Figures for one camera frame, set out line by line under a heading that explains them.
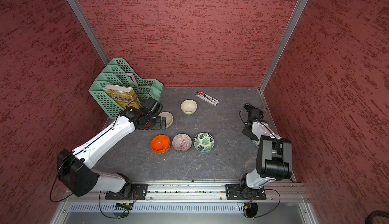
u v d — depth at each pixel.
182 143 0.88
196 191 0.76
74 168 0.39
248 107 1.07
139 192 0.74
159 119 0.71
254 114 0.75
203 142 0.90
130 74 1.05
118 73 1.01
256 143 0.90
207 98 1.13
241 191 0.68
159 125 0.72
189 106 1.06
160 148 0.83
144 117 0.56
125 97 0.85
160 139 0.86
